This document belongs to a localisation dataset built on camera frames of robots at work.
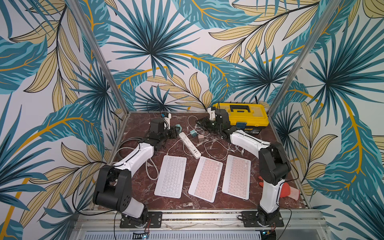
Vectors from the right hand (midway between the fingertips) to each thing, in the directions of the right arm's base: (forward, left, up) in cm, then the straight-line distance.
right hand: (195, 120), depth 88 cm
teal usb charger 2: (-3, +9, -2) cm, 9 cm away
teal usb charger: (+3, +1, -17) cm, 17 cm away
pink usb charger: (+1, -4, -18) cm, 18 cm away
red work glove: (-35, -49, -20) cm, 63 cm away
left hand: (-5, +10, -2) cm, 11 cm away
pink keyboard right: (-27, -24, -21) cm, 42 cm away
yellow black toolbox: (+3, -33, -2) cm, 34 cm away
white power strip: (-6, +4, -17) cm, 19 cm away
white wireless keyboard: (-28, +15, -20) cm, 37 cm away
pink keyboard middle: (-27, -6, -21) cm, 35 cm away
